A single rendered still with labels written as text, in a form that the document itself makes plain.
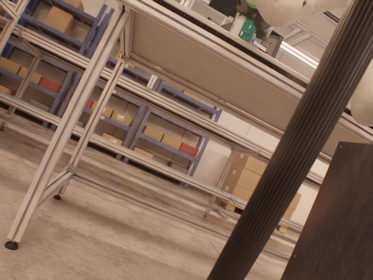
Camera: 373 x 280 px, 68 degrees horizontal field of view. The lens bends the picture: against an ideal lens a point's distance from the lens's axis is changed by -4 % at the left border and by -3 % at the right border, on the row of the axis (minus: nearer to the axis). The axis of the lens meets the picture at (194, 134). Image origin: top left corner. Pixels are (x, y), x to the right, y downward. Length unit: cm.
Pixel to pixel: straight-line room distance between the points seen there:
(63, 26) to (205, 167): 343
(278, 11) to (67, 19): 452
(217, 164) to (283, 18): 485
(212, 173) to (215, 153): 37
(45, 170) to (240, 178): 384
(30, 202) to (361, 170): 107
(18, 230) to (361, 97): 130
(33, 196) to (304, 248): 91
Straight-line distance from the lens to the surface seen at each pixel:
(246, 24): 134
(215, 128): 262
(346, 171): 97
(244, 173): 467
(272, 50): 136
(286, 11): 83
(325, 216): 97
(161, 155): 531
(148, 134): 479
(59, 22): 515
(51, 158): 109
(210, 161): 551
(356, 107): 118
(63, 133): 108
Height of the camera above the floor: 55
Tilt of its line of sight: 4 degrees up
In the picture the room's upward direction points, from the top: 25 degrees clockwise
